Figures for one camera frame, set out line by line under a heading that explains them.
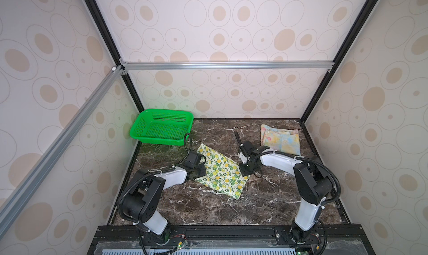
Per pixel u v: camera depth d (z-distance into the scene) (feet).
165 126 3.81
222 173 3.03
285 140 3.48
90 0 2.25
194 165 2.40
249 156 2.29
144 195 1.48
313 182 1.61
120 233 2.54
